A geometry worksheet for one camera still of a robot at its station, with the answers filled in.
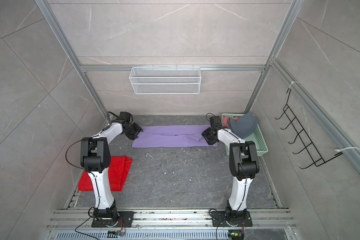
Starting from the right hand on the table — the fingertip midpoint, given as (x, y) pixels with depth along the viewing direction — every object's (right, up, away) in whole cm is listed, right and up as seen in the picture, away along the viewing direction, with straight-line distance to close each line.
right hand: (203, 134), depth 101 cm
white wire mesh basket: (-26, +39, +3) cm, 47 cm away
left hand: (-43, +4, +2) cm, 43 cm away
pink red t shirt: (+16, +11, +1) cm, 19 cm away
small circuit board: (-47, -47, -30) cm, 72 cm away
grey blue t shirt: (+30, +5, +4) cm, 31 cm away
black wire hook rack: (+42, -8, -40) cm, 58 cm away
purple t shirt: (-23, -2, +7) cm, 24 cm away
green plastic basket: (+39, -1, +3) cm, 39 cm away
